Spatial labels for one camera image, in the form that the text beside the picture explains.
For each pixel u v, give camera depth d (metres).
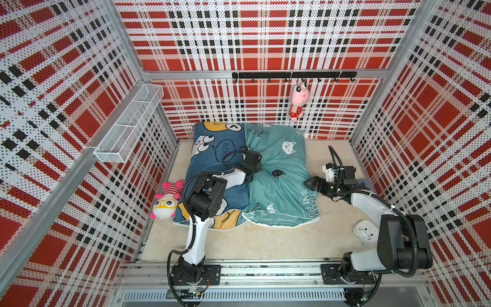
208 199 0.56
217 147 0.99
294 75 0.89
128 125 0.76
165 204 0.86
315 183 0.81
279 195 0.89
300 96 0.91
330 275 0.72
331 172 0.83
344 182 0.71
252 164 0.82
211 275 0.73
